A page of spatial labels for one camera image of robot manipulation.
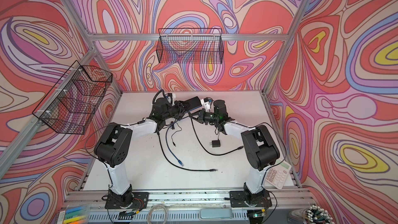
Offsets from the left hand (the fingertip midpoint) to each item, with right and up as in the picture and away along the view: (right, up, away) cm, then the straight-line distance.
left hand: (194, 104), depth 87 cm
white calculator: (+44, -36, -8) cm, 58 cm away
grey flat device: (+7, -47, -22) cm, 53 cm away
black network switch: (0, +1, +1) cm, 1 cm away
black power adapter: (+13, -24, +4) cm, 27 cm away
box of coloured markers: (-53, -51, -17) cm, 76 cm away
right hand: (-2, -8, -2) cm, 9 cm away
